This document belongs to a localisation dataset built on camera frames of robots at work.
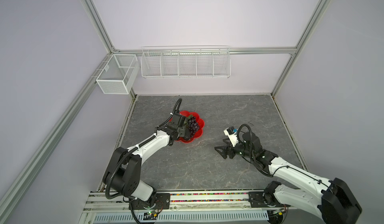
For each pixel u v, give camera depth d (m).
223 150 0.70
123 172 0.43
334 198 0.40
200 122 1.01
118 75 1.01
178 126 0.69
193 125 0.96
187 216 1.58
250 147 0.61
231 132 0.69
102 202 0.76
